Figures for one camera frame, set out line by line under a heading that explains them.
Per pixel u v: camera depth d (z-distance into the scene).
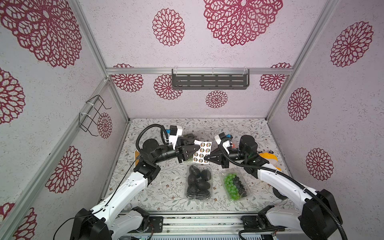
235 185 0.82
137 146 0.50
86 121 0.73
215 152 0.64
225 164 0.62
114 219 0.41
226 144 0.62
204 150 0.64
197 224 0.75
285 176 0.50
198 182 0.80
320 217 0.40
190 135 1.00
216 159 0.65
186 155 0.59
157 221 0.75
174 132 0.56
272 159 0.88
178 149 0.58
